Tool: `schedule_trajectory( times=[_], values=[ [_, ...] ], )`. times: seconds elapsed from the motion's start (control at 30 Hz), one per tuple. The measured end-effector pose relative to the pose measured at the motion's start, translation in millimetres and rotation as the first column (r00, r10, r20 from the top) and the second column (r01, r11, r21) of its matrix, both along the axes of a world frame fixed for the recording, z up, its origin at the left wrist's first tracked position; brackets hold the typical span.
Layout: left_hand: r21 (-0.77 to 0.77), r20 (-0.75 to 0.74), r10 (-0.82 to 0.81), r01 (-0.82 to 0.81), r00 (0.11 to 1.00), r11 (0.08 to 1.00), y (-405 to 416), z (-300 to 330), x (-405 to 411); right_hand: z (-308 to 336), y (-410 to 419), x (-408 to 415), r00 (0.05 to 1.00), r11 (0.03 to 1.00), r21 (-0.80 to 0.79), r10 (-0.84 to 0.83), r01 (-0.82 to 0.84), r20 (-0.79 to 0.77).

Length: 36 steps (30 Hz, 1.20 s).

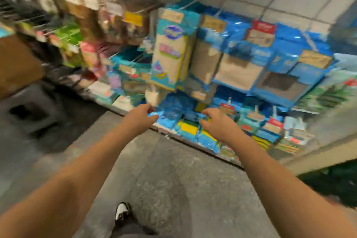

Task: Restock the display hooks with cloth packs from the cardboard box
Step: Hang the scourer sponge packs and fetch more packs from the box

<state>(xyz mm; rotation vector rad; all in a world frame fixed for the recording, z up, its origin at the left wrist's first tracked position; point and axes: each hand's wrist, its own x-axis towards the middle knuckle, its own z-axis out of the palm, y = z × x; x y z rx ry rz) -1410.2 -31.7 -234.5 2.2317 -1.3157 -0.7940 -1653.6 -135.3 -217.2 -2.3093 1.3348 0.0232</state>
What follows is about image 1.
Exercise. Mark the person's left hand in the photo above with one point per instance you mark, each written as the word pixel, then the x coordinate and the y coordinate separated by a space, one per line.
pixel 139 119

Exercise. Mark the person's right hand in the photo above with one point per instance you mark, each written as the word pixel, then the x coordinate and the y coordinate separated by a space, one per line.
pixel 222 127

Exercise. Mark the blue steel-cloth packets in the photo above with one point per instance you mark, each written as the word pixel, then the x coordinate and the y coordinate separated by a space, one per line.
pixel 279 87

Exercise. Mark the person's right forearm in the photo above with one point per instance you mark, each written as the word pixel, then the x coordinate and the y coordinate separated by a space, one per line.
pixel 290 196

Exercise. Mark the person's black shoe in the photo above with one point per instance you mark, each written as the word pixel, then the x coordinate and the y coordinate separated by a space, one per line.
pixel 122 212

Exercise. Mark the person's grey trousers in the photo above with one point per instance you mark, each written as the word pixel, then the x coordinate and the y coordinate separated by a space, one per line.
pixel 131 230

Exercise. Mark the blue glove packets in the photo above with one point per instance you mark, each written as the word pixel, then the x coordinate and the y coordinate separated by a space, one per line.
pixel 170 109

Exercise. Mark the yellow green sponge packets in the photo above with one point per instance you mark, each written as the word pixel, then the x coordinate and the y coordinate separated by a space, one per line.
pixel 188 129

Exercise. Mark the striped sponge packets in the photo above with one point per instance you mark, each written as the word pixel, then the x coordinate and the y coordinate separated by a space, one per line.
pixel 262 134

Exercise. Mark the teal cloth packets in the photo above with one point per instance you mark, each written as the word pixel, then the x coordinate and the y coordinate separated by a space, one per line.
pixel 131 59

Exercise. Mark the pink goods pile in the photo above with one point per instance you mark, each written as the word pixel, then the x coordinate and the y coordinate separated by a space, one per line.
pixel 92 54

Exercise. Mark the bright yellow price tag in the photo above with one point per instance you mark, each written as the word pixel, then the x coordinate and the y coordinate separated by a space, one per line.
pixel 133 18

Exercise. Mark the red white price tag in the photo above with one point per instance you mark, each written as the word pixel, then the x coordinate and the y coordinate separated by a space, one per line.
pixel 262 34

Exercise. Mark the yellowish price tag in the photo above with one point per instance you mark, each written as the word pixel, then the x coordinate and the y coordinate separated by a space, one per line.
pixel 213 23
pixel 315 59
pixel 173 16

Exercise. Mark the hanging green packets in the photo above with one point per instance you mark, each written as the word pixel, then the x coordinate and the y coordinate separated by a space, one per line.
pixel 67 37

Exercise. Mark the hanging brownish packets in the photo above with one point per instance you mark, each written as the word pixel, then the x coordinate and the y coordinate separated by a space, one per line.
pixel 89 20

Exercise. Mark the clear packets with green print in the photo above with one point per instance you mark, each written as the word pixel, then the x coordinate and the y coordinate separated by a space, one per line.
pixel 329 93

